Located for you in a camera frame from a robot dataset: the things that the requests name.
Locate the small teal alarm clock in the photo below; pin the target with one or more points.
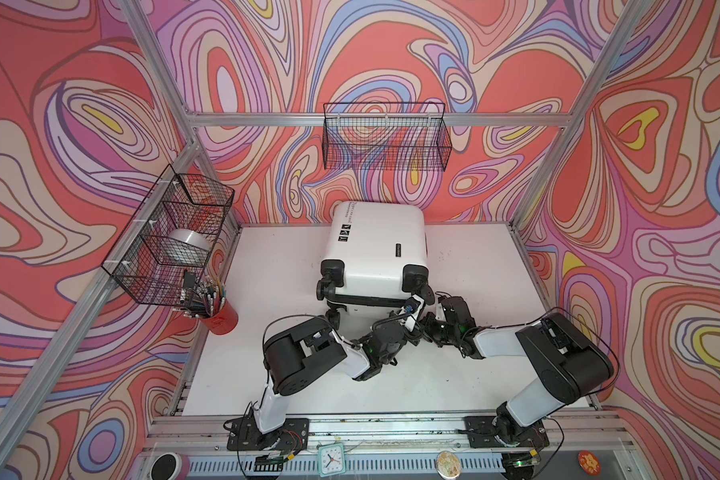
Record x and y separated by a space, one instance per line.
331 460

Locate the black suitcase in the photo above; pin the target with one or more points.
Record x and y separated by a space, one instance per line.
375 259

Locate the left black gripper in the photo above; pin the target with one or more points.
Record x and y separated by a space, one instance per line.
416 336

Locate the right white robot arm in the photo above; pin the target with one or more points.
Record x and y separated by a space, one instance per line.
567 364

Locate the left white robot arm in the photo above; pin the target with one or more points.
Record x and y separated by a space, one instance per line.
298 356

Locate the red round sticker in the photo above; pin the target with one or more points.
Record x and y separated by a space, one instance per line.
589 463

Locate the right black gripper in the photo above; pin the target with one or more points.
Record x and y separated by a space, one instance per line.
425 328

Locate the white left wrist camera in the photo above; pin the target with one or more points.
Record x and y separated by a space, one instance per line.
411 312

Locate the red pen holder cup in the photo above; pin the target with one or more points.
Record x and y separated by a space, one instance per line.
207 302

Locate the white roll in basket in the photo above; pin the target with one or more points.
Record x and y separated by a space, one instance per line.
187 248

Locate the wire basket on left wall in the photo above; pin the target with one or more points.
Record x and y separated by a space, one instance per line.
162 257

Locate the wire basket on back wall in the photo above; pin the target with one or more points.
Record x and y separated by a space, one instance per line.
385 136

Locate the wire basket on wall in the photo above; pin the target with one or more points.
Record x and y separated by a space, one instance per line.
162 257
385 136

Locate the pink tape roll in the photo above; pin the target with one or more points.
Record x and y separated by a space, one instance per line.
169 466

